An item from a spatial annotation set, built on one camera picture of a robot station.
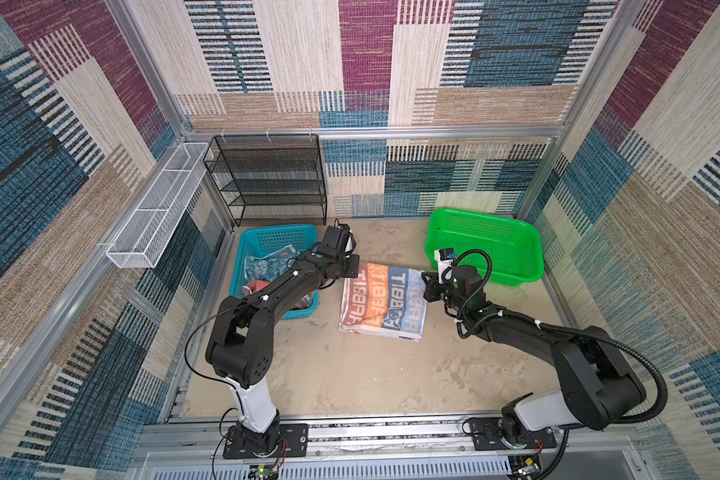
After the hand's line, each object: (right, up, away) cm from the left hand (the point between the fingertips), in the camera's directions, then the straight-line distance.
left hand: (354, 259), depth 92 cm
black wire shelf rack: (-30, +28, +17) cm, 45 cm away
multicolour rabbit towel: (+9, -13, +4) cm, 17 cm away
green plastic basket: (+58, +4, +19) cm, 61 cm away
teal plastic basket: (-33, +6, +15) cm, 37 cm away
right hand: (+21, -5, -2) cm, 21 cm away
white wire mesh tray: (-49, +6, -20) cm, 54 cm away
